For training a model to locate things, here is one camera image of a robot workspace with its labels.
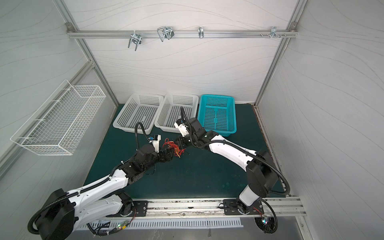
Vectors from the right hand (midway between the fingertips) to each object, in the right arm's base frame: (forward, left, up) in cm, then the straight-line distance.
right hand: (176, 138), depth 80 cm
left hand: (-2, +4, -5) cm, 6 cm away
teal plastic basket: (+35, -25, -18) cm, 47 cm away
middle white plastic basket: (+34, +12, -16) cm, 40 cm away
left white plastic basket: (+37, +37, -16) cm, 55 cm away
